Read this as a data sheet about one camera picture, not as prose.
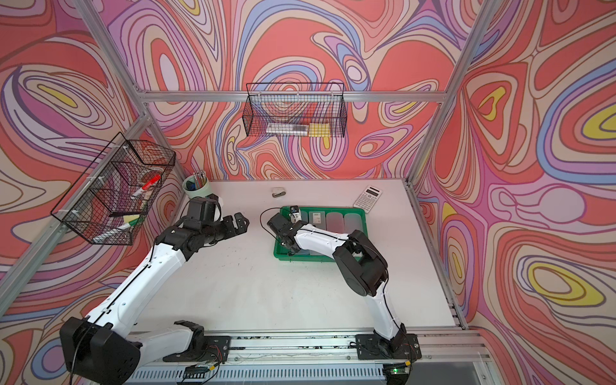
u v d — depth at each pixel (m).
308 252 0.90
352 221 1.01
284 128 0.82
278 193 1.15
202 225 0.59
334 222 0.99
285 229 0.73
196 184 1.01
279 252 0.90
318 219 0.99
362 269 0.53
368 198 1.11
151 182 0.76
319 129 0.91
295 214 0.85
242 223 0.72
